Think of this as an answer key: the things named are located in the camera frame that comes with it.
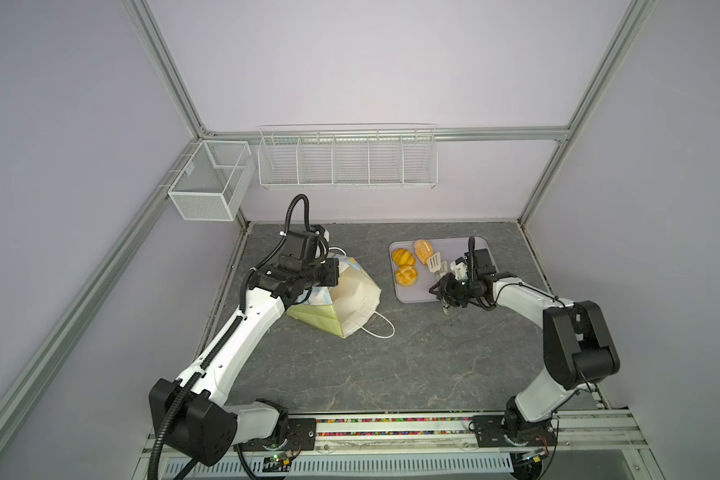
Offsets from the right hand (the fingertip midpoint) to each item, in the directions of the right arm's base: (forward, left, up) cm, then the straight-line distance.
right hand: (434, 294), depth 93 cm
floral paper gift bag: (-3, +30, -3) cm, 30 cm away
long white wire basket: (+38, +27, +25) cm, 53 cm away
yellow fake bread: (+9, +8, -3) cm, 12 cm away
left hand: (-4, +28, +17) cm, 33 cm away
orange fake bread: (+19, +1, -1) cm, 19 cm away
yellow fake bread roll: (+17, +8, -2) cm, 19 cm away
